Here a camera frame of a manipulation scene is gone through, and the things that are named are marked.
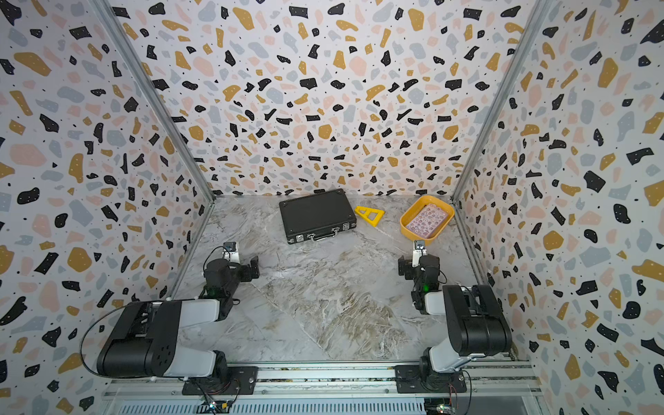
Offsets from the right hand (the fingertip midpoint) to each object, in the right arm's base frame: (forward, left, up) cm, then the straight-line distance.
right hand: (419, 255), depth 95 cm
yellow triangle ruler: (+23, +19, -4) cm, 30 cm away
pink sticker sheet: (+19, -7, -3) cm, 21 cm away
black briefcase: (+20, +40, -2) cm, 44 cm away
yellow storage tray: (+26, -2, -3) cm, 26 cm away
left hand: (-4, +63, +3) cm, 63 cm away
